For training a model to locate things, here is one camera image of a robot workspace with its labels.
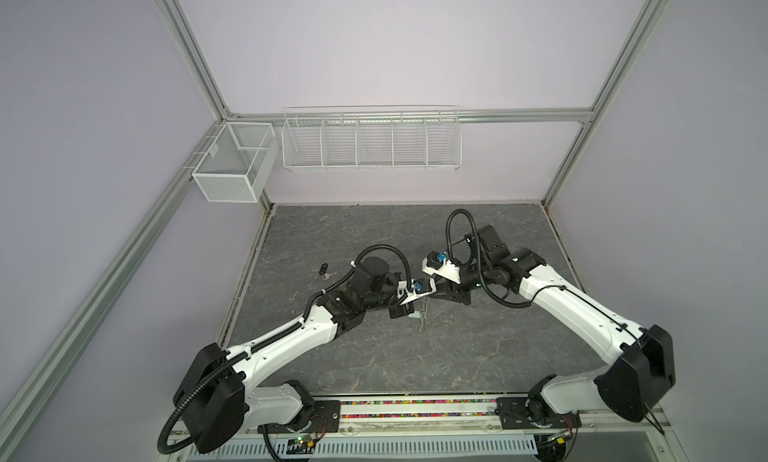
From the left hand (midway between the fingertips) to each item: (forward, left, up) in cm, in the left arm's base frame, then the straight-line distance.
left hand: (423, 291), depth 75 cm
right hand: (+1, -3, -1) cm, 3 cm away
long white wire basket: (+52, +11, +11) cm, 54 cm away
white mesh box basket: (+51, +58, +4) cm, 77 cm away
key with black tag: (+20, +31, -19) cm, 42 cm away
